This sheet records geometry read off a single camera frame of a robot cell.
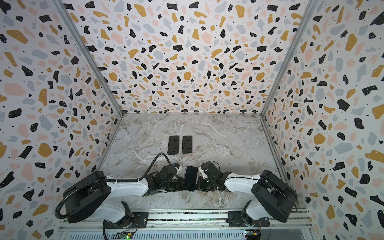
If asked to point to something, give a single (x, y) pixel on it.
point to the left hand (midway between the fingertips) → (189, 186)
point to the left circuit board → (121, 235)
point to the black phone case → (173, 145)
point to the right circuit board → (252, 234)
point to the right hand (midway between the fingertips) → (191, 187)
